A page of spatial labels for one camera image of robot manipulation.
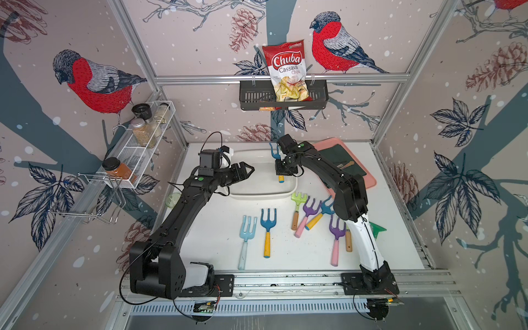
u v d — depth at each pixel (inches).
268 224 34.9
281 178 36.6
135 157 29.4
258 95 37.4
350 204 23.1
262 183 40.8
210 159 24.6
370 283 25.5
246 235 33.8
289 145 30.6
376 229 33.5
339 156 45.5
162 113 33.7
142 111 29.2
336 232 34.2
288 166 32.7
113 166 23.2
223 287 28.7
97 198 23.6
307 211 36.7
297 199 38.2
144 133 28.1
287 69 32.6
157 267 15.6
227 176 27.4
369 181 41.2
